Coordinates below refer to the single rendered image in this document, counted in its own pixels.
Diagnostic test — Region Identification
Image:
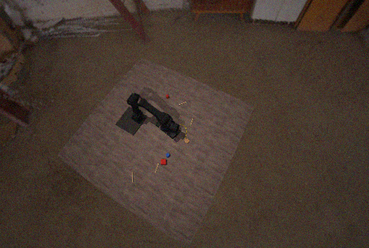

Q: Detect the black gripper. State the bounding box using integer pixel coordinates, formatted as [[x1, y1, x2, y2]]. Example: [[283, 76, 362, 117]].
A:
[[155, 121, 177, 139]]

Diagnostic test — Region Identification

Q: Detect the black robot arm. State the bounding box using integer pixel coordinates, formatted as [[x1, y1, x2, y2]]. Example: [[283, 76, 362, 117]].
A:
[[126, 93, 180, 132]]

